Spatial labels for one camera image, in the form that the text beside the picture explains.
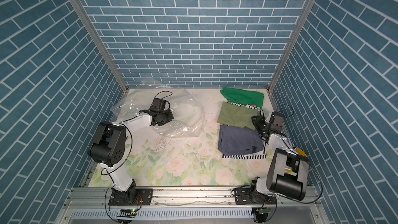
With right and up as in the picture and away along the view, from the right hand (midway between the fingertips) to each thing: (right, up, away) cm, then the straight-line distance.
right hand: (255, 119), depth 91 cm
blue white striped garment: (0, -20, -4) cm, 21 cm away
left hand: (-49, +1, +7) cm, 49 cm away
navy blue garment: (-12, -12, -2) cm, 17 cm away
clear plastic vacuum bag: (-41, -3, +11) cm, 43 cm away
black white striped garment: (0, +7, +14) cm, 16 cm away
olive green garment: (-12, +2, +6) cm, 14 cm away
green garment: (-2, +14, +24) cm, 28 cm away
